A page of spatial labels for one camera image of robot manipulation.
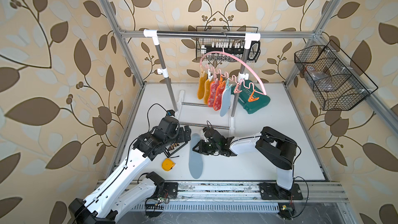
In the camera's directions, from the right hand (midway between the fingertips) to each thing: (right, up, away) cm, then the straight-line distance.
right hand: (193, 149), depth 87 cm
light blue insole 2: (+17, +27, -9) cm, 33 cm away
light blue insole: (+1, -4, -3) cm, 5 cm away
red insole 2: (+11, +33, -3) cm, 35 cm away
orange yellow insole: (+8, +36, -6) cm, 37 cm away
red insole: (+14, +31, -6) cm, 35 cm away
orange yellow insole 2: (+5, +36, +2) cm, 37 cm away
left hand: (-4, +13, -13) cm, 19 cm away
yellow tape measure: (-13, -6, -6) cm, 16 cm away
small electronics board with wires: (+45, -23, -16) cm, 53 cm away
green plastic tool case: (+37, +23, +14) cm, 46 cm away
